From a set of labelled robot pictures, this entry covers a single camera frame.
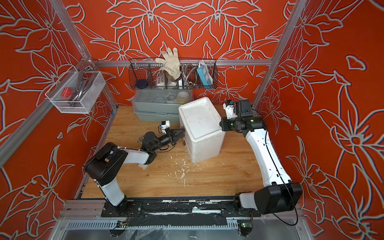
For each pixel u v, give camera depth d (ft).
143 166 2.87
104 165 1.62
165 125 2.67
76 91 2.50
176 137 2.52
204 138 2.35
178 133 2.55
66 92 2.33
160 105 3.20
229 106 2.20
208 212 2.39
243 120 1.70
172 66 2.95
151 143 2.27
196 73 2.84
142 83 3.14
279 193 1.23
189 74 2.74
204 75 2.85
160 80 3.07
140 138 3.14
